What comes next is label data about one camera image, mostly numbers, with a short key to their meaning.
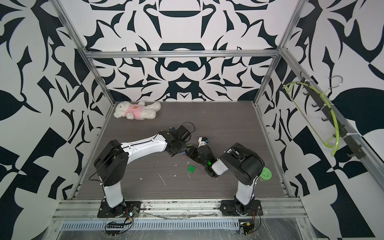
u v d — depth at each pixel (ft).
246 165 1.64
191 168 2.80
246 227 2.30
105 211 2.39
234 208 2.21
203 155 2.39
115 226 2.39
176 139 2.19
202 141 2.85
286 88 2.72
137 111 3.36
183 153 2.83
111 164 1.55
